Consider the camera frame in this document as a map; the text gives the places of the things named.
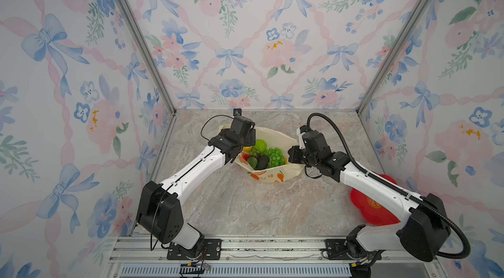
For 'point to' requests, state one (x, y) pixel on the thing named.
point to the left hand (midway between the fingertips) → (242, 132)
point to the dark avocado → (262, 161)
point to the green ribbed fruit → (261, 145)
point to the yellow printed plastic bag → (273, 174)
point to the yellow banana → (247, 149)
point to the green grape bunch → (275, 157)
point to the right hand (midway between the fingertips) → (288, 150)
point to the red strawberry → (245, 155)
